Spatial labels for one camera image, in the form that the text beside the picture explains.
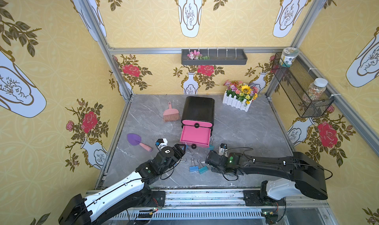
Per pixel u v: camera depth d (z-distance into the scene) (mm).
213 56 924
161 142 743
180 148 718
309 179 417
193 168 836
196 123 857
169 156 602
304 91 714
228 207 719
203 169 828
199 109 924
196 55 878
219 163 616
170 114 1071
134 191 535
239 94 1004
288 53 840
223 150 742
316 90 651
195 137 865
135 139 967
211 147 920
